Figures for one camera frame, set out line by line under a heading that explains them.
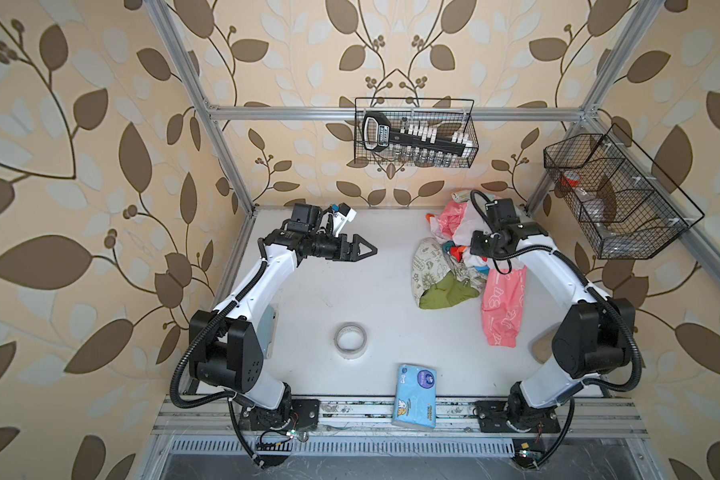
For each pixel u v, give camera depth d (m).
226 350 0.43
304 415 0.74
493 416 0.73
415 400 0.72
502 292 0.91
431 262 1.00
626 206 0.73
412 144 0.86
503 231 0.63
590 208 0.71
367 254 0.74
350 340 0.87
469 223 0.89
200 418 0.75
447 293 0.94
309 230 0.67
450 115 0.91
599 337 0.45
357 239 0.70
